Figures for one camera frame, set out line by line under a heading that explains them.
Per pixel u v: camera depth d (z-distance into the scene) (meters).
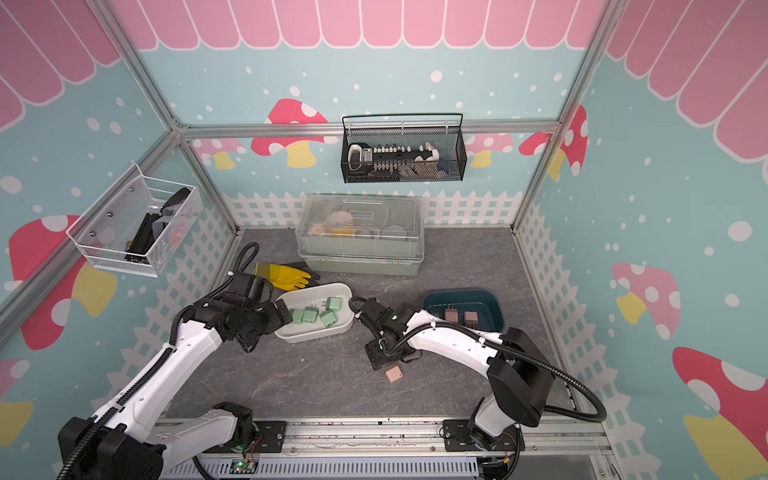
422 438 0.76
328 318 0.94
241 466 0.71
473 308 0.98
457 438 0.74
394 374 0.83
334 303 0.97
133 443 0.40
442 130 0.90
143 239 0.71
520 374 0.43
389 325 0.57
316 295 0.99
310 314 0.95
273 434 0.74
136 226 0.73
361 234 0.97
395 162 0.87
